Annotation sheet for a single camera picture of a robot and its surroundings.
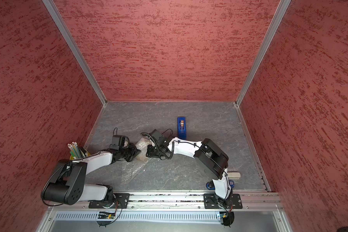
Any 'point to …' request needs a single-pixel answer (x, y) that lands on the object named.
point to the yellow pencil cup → (72, 158)
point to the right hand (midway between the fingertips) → (148, 158)
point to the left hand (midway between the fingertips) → (141, 152)
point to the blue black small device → (210, 184)
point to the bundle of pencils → (74, 151)
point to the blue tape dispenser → (181, 128)
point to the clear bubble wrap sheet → (131, 169)
